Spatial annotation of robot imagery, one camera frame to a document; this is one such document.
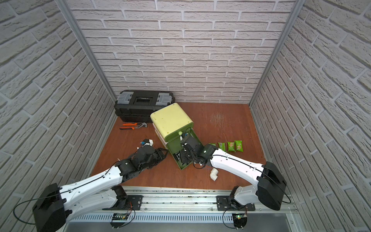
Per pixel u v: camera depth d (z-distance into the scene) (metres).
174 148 0.86
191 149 0.58
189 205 0.74
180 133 0.79
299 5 0.68
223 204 0.73
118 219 0.71
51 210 0.39
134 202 0.75
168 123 0.81
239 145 0.95
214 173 0.82
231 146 0.94
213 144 0.97
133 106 0.95
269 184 0.40
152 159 0.63
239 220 0.70
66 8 0.71
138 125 1.04
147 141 0.75
